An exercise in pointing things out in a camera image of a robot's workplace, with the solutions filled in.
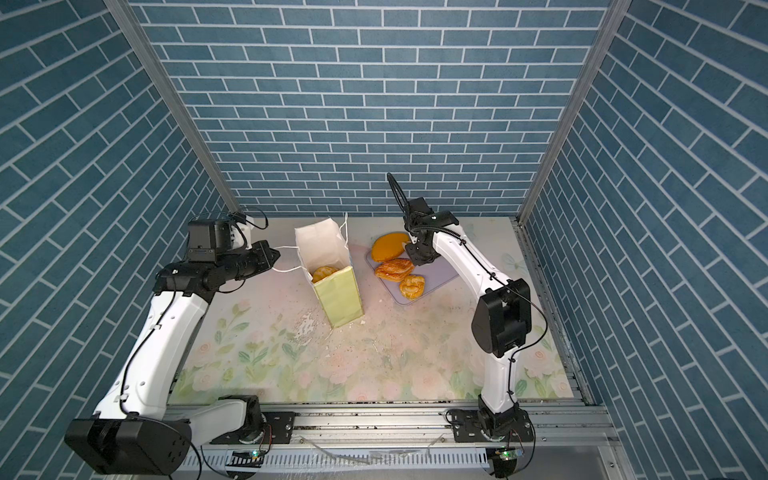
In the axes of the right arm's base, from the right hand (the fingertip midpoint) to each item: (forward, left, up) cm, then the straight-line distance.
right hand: (421, 251), depth 90 cm
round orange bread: (+10, +13, -11) cm, 19 cm away
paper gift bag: (-1, +31, -4) cm, 31 cm away
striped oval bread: (-4, +32, -9) cm, 33 cm away
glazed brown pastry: (+2, +9, -13) cm, 16 cm away
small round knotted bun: (-5, +2, -12) cm, 13 cm away
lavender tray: (+2, -6, -15) cm, 16 cm away
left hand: (-13, +35, +13) cm, 39 cm away
